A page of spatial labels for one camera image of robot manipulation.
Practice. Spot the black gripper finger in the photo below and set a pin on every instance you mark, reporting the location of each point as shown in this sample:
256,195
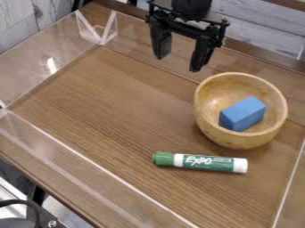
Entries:
161,38
202,53

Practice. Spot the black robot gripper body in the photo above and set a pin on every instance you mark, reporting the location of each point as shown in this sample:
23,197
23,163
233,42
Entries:
190,18

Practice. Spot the brown wooden bowl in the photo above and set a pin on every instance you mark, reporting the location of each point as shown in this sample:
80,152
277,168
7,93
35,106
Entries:
223,89

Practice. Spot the green Expo marker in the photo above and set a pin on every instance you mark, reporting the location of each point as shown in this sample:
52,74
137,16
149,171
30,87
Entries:
211,163

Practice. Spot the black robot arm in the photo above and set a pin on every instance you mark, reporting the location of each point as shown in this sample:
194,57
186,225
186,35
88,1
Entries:
189,18

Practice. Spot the blue foam block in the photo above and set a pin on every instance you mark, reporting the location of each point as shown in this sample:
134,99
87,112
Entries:
242,114

